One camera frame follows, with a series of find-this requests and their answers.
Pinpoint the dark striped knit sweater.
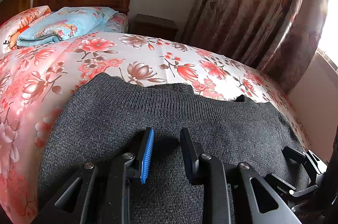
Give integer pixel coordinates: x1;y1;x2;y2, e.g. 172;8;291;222
38;73;308;223

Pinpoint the floral pink bed cover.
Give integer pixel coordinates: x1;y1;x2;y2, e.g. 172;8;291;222
1;32;311;223

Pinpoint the dark wooden nightstand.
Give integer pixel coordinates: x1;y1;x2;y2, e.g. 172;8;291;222
129;14;178;41

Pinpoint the light blue folded quilt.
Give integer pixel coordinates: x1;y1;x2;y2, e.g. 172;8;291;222
17;7;118;47

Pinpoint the pink floral pillow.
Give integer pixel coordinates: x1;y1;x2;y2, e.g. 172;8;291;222
1;5;51;55

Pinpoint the floral pink curtain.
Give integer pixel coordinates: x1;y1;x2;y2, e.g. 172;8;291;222
182;0;328;93

